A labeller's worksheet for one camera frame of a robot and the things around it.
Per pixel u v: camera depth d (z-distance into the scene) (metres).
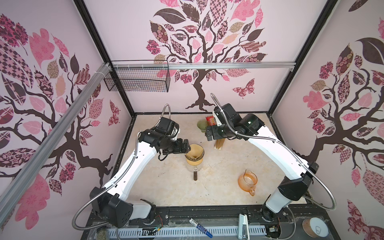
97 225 0.42
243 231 0.68
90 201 0.37
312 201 0.84
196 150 0.83
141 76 0.95
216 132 0.64
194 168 0.79
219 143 1.00
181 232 0.70
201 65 0.93
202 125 1.00
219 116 0.54
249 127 0.46
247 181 0.86
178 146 0.66
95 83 0.77
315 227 0.66
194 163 0.81
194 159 0.83
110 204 0.37
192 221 0.71
